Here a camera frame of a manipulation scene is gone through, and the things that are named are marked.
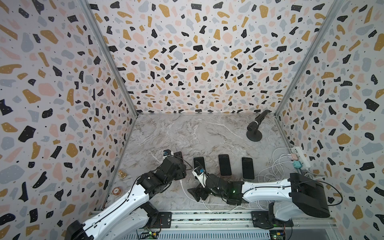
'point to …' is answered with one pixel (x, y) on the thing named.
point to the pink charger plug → (293, 156)
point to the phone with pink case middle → (224, 164)
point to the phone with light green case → (247, 168)
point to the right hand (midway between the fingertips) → (193, 186)
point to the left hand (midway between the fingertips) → (183, 167)
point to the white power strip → (301, 157)
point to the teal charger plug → (297, 164)
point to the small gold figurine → (123, 174)
